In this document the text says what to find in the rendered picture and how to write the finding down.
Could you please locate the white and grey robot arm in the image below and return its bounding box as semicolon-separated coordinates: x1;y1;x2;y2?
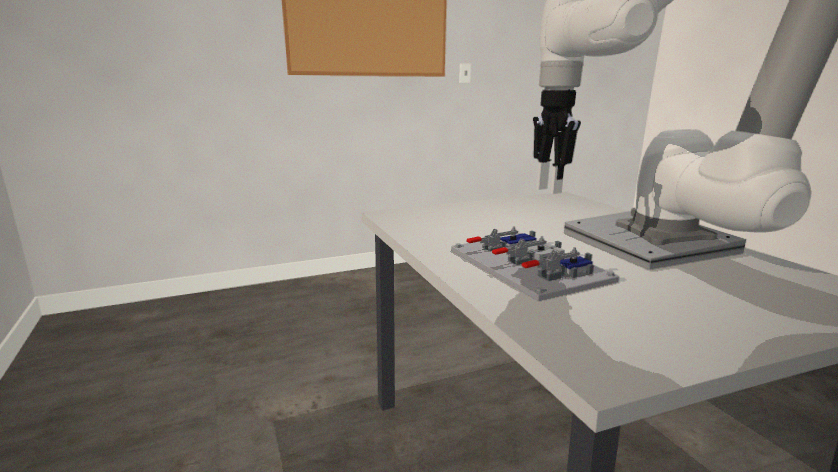
539;0;838;245

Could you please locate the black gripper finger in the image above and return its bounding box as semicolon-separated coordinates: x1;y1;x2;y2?
551;113;581;194
533;115;554;190

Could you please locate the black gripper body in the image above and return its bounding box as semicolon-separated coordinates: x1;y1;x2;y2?
541;89;576;132

